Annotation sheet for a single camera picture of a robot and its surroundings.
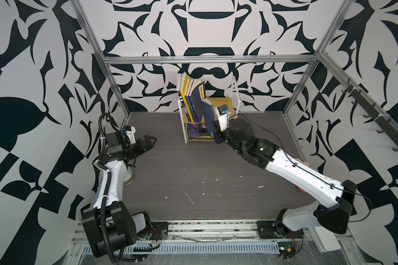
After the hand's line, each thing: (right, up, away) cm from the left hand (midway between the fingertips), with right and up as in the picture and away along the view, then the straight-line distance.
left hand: (147, 140), depth 83 cm
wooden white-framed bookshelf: (+50, +25, +40) cm, 69 cm away
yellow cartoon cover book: (+19, +19, -6) cm, 27 cm away
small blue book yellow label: (+23, +15, -2) cm, 28 cm away
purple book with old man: (+22, +2, +16) cm, 28 cm away
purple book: (+23, +6, +16) cm, 29 cm away
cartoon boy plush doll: (+82, -12, +6) cm, 83 cm away
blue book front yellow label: (+21, +15, -2) cm, 26 cm away
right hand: (+31, +10, -13) cm, 35 cm away
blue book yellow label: (+24, +22, 0) cm, 33 cm away
